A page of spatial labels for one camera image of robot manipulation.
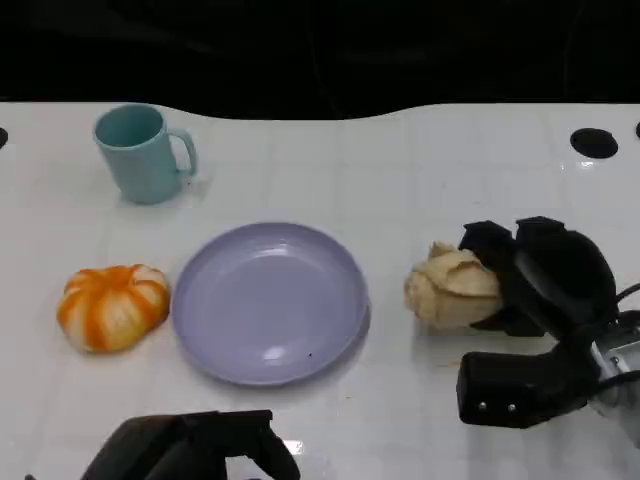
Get beige towel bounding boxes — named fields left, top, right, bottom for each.
left=403, top=241, right=503, bottom=330

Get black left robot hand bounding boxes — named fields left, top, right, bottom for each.
left=79, top=409, right=302, bottom=480

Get pale green mug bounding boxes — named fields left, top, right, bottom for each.
left=93, top=103, right=199, bottom=205

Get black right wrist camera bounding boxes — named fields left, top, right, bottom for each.
left=455, top=344, right=604, bottom=430

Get lilac plate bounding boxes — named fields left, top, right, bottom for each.
left=171, top=221, right=372, bottom=387

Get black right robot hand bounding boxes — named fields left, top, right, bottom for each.
left=458, top=216, right=619, bottom=347

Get orange and white bread roll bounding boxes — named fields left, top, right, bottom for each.
left=56, top=265, right=172, bottom=354

